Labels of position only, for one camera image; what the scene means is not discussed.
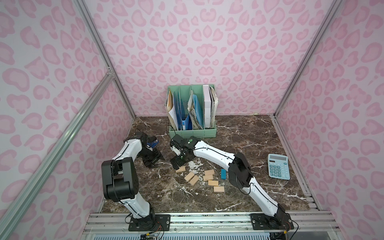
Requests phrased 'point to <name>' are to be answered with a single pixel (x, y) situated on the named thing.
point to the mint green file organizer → (184, 92)
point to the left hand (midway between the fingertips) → (161, 159)
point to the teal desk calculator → (278, 166)
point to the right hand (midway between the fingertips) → (178, 163)
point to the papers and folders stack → (194, 115)
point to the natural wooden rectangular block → (182, 168)
